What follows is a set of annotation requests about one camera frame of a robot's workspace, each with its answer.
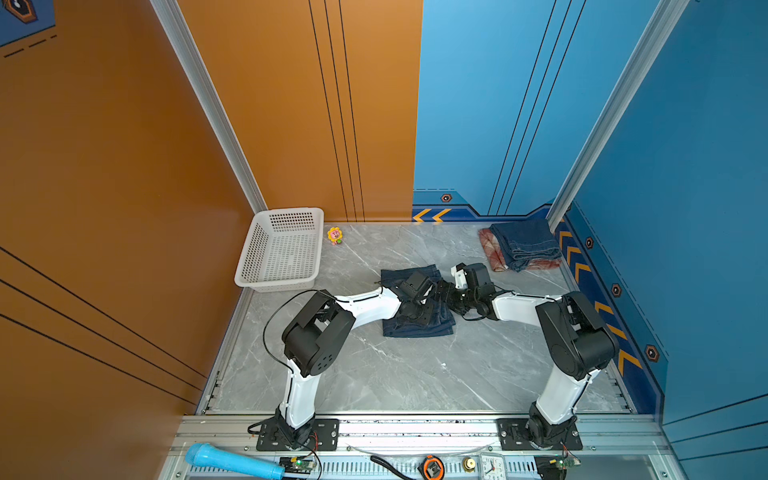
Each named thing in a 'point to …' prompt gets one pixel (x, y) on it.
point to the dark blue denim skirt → (526, 241)
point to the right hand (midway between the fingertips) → (431, 298)
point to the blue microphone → (209, 455)
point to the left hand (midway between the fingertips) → (430, 315)
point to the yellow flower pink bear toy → (335, 234)
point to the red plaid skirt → (497, 257)
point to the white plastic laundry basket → (282, 250)
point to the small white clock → (492, 466)
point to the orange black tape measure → (432, 468)
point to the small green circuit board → (297, 464)
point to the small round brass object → (468, 464)
